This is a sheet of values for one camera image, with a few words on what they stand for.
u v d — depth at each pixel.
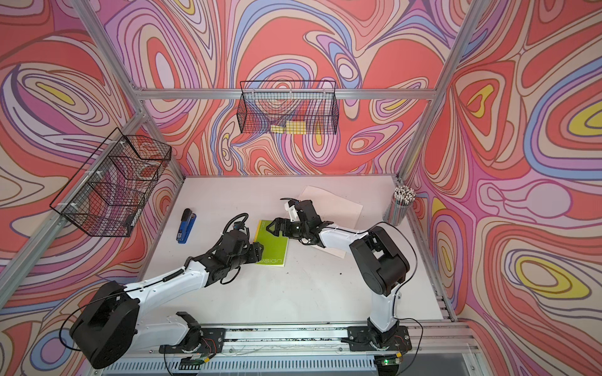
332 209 1.08
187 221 1.01
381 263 0.49
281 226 0.81
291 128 0.82
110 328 0.41
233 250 0.67
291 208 0.86
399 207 0.91
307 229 0.73
